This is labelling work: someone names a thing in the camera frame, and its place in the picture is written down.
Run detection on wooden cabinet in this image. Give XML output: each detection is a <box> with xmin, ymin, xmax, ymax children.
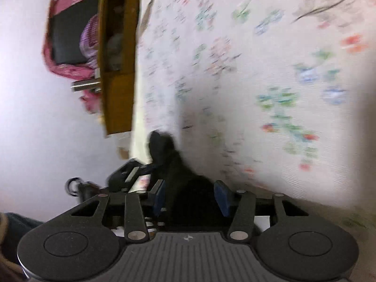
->
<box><xmin>97</xmin><ymin>0</ymin><xmax>143</xmax><ymax>138</ymax></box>

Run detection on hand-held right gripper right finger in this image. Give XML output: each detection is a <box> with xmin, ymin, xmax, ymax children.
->
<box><xmin>214</xmin><ymin>180</ymin><xmax>310</xmax><ymax>242</ymax></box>

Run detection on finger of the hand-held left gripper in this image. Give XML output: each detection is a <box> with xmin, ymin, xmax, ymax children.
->
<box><xmin>139</xmin><ymin>163</ymin><xmax>158</xmax><ymax>175</ymax></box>

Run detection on steel thermos bottle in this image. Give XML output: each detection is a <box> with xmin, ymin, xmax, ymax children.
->
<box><xmin>70</xmin><ymin>78</ymin><xmax>102</xmax><ymax>93</ymax></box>

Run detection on purple patterned cloth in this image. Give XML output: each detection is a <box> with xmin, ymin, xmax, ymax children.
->
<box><xmin>79</xmin><ymin>15</ymin><xmax>100</xmax><ymax>69</ymax></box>

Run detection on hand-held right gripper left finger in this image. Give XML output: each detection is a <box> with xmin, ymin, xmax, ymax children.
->
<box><xmin>69</xmin><ymin>180</ymin><xmax>165</xmax><ymax>243</ymax></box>

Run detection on person's leg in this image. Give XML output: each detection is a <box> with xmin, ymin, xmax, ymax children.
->
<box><xmin>0</xmin><ymin>211</ymin><xmax>44</xmax><ymax>282</ymax></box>

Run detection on white floral bedsheet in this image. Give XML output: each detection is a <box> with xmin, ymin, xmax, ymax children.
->
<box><xmin>133</xmin><ymin>0</ymin><xmax>376</xmax><ymax>212</ymax></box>

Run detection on black television screen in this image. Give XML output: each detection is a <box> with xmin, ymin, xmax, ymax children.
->
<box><xmin>50</xmin><ymin>0</ymin><xmax>99</xmax><ymax>65</ymax></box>

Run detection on black pants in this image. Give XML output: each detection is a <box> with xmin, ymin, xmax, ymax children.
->
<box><xmin>147</xmin><ymin>129</ymin><xmax>225</xmax><ymax>232</ymax></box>

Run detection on grey bundle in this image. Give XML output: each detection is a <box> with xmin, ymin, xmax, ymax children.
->
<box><xmin>106</xmin><ymin>32</ymin><xmax>124</xmax><ymax>71</ymax></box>

